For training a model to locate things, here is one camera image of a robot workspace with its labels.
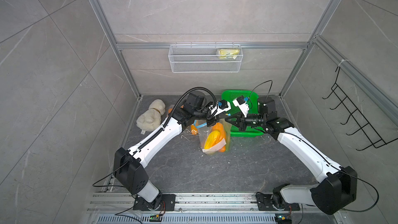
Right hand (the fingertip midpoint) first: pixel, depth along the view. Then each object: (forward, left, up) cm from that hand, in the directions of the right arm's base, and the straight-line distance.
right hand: (227, 119), depth 73 cm
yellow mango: (-6, +7, -7) cm, 12 cm away
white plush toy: (+11, +44, -14) cm, 47 cm away
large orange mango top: (+2, +3, -10) cm, 11 cm away
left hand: (+1, 0, +4) cm, 4 cm away
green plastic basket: (+37, -8, -22) cm, 44 cm away
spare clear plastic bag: (-3, -1, -18) cm, 19 cm away
